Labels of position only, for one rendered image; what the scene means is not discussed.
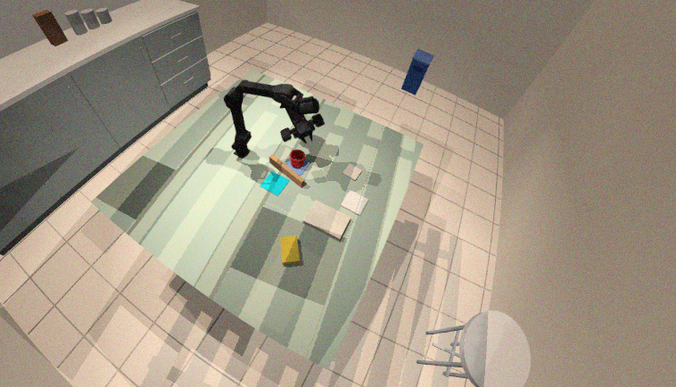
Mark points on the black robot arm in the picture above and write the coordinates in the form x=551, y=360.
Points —
x=284, y=94

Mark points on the yellow rectangular block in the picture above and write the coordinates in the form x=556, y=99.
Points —
x=289, y=250

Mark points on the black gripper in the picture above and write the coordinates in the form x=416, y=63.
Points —
x=286, y=133

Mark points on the red plastic cup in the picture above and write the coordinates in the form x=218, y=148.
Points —
x=297, y=154

